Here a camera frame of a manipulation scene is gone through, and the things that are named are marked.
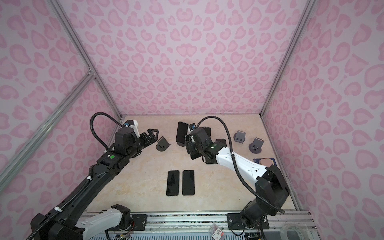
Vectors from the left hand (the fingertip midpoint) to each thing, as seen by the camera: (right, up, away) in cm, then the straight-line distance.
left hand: (152, 131), depth 76 cm
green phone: (+13, -1, +22) cm, 26 cm away
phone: (+22, -13, +6) cm, 26 cm away
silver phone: (+40, -8, +27) cm, 49 cm away
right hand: (+19, -5, +6) cm, 20 cm away
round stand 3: (+60, -11, +20) cm, 64 cm away
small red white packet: (+31, -47, -7) cm, 57 cm away
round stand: (0, -9, +22) cm, 24 cm away
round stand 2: (+12, -10, +28) cm, 32 cm away
